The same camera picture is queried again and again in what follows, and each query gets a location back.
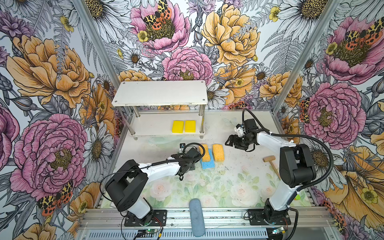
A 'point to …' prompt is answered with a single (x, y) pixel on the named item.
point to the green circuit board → (151, 230)
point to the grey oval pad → (198, 223)
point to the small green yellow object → (297, 197)
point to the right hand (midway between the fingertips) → (231, 148)
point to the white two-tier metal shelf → (148, 108)
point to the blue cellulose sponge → (208, 164)
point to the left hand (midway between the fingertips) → (184, 166)
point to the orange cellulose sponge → (206, 157)
